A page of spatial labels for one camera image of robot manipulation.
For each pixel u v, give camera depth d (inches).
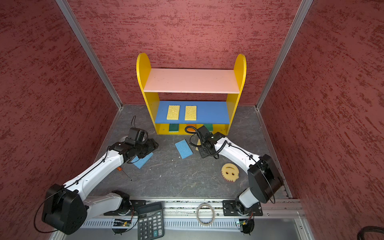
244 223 28.0
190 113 37.7
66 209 15.4
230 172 32.8
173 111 38.3
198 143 27.9
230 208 29.2
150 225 26.8
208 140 24.3
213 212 28.4
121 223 28.2
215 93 45.9
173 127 40.7
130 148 23.5
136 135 25.4
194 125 34.7
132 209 28.7
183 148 37.3
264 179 16.8
